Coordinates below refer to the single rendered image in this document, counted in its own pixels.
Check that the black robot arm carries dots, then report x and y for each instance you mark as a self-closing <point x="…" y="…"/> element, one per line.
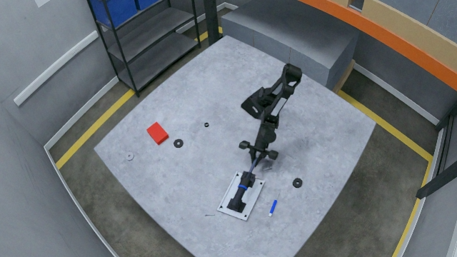
<point x="277" y="95"/>

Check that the dark grey flat washer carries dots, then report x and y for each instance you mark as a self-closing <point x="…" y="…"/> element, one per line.
<point x="178" y="141"/>

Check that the red rectangular block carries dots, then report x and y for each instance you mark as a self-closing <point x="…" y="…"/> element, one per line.
<point x="157" y="133"/>

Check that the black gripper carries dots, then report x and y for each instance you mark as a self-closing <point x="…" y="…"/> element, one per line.
<point x="260" y="144"/>

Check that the black rubber ring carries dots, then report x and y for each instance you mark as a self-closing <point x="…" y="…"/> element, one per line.
<point x="299" y="182"/>

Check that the small grey washer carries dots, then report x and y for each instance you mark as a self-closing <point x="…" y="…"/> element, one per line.
<point x="131" y="156"/>

